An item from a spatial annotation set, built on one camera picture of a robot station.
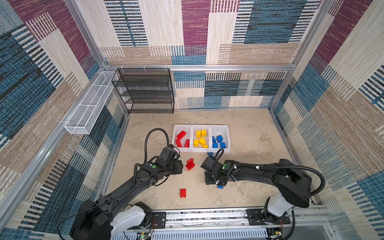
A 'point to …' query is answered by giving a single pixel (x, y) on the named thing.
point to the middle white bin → (199, 127)
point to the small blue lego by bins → (210, 154)
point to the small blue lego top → (222, 145)
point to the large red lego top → (181, 135)
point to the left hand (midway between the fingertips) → (180, 164)
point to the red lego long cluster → (187, 143)
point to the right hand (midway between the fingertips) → (210, 181)
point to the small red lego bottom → (182, 193)
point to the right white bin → (215, 131)
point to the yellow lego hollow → (204, 133)
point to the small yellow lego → (205, 146)
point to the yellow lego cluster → (202, 141)
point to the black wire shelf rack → (145, 90)
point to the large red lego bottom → (178, 143)
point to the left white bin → (187, 128)
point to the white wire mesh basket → (83, 118)
